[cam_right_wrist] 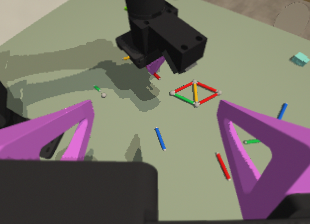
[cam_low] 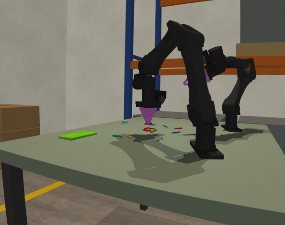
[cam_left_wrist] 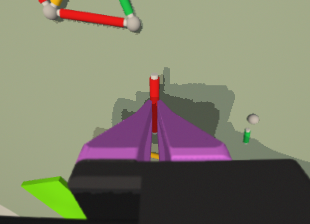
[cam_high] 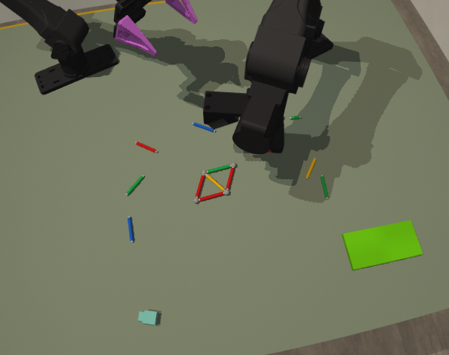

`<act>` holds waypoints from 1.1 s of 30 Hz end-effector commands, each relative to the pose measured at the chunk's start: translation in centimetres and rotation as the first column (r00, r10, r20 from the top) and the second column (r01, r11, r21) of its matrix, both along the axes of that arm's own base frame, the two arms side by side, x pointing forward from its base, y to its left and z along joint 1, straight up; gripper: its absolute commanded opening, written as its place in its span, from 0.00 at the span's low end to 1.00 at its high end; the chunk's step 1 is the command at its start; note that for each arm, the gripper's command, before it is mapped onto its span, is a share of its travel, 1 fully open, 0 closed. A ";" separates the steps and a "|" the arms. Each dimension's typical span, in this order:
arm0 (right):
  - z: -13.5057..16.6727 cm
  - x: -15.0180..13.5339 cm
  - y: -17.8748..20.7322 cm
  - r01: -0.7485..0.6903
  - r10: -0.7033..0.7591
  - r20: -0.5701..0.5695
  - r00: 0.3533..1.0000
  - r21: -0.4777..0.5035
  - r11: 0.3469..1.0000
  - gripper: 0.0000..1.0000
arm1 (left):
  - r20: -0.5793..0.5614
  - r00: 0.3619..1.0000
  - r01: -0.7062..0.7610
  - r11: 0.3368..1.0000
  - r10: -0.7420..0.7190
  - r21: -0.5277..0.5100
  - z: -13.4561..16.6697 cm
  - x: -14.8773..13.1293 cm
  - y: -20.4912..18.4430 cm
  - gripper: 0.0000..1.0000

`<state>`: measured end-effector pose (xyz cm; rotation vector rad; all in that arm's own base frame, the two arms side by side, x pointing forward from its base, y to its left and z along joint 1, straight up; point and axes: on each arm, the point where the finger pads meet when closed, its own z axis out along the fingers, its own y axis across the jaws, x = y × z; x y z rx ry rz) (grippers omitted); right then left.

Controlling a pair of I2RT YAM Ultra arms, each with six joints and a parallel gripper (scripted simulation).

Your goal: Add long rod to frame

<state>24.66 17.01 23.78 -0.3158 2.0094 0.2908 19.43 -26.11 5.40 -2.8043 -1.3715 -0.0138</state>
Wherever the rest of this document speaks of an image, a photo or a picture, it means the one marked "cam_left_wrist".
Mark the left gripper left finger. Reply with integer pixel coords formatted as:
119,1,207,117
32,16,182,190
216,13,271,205
75,100,152,164

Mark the green flat rectangular slab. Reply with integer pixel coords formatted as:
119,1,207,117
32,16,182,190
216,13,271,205
21,176,86,218

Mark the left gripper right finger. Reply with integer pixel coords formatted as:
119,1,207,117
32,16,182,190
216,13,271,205
157,100,232,161

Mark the grey ball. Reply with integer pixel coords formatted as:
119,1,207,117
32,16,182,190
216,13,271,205
43,3,59,20
248,114,259,124
126,16,141,32

